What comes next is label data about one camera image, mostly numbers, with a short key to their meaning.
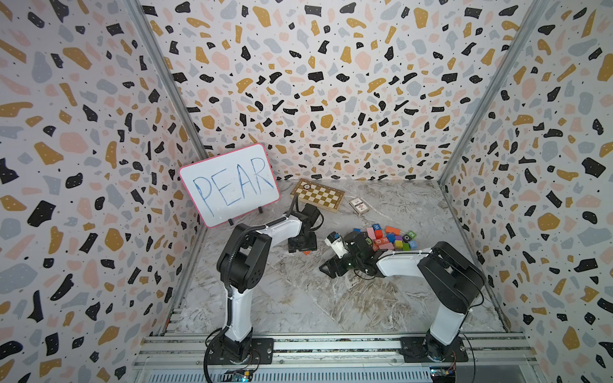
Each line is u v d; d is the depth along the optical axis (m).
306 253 0.95
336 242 0.84
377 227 1.04
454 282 0.48
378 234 1.01
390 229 1.04
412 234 1.01
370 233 1.01
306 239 0.86
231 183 1.00
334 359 0.73
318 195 1.13
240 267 0.52
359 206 1.10
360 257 0.74
